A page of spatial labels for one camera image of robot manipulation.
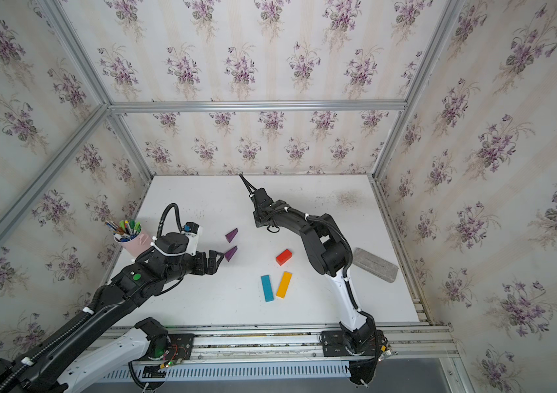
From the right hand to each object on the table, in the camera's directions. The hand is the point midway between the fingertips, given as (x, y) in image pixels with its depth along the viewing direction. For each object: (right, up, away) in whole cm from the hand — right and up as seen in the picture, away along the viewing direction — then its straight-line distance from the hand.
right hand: (269, 217), depth 103 cm
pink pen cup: (-47, -9, -15) cm, 50 cm away
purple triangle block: (-15, -7, -5) cm, 17 cm away
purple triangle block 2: (-14, -13, -11) cm, 22 cm away
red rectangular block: (+6, -14, -12) cm, 20 cm away
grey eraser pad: (+39, -16, -16) cm, 45 cm away
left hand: (-16, -10, -26) cm, 33 cm away
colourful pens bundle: (-52, -4, -14) cm, 54 cm away
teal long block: (0, -23, -17) cm, 29 cm away
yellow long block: (+6, -23, -16) cm, 29 cm away
